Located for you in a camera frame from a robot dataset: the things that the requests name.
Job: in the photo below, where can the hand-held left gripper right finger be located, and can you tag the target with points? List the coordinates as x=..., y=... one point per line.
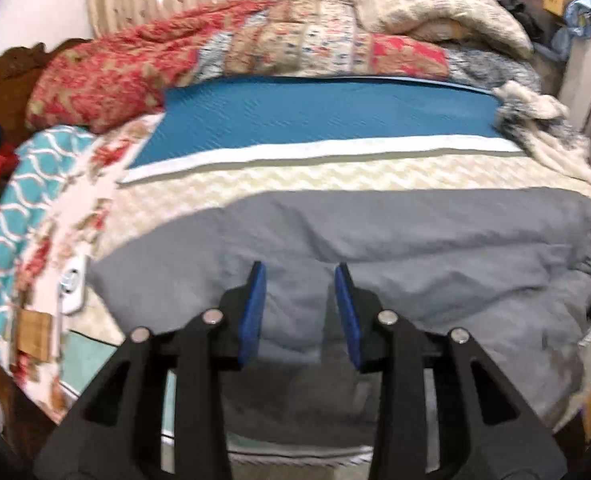
x=348, y=310

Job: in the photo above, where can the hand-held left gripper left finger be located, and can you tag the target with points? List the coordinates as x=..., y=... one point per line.
x=253, y=305

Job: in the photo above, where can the grey puffer jacket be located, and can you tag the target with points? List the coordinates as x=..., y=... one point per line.
x=400, y=240

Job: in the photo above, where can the spotted cream fleece blanket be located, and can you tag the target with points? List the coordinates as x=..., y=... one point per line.
x=550, y=130

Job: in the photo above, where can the white plastic device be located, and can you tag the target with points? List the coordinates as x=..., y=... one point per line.
x=73, y=285

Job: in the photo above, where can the white furniture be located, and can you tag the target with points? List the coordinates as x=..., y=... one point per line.
x=585, y=75

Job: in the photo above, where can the beige teal patterned bed sheet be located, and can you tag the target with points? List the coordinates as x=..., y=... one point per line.
x=325, y=110

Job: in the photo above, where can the tan woven tag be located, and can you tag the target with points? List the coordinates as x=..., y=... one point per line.
x=33, y=335

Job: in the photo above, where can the light blue cloth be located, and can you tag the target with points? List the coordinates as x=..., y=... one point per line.
x=578, y=17

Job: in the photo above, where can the teal wavy floral quilt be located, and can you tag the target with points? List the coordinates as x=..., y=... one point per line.
x=20, y=200

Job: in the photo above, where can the red patchwork floral quilt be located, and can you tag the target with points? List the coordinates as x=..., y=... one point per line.
x=125, y=75

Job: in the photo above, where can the cream checked pillow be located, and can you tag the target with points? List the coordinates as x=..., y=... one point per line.
x=425, y=0

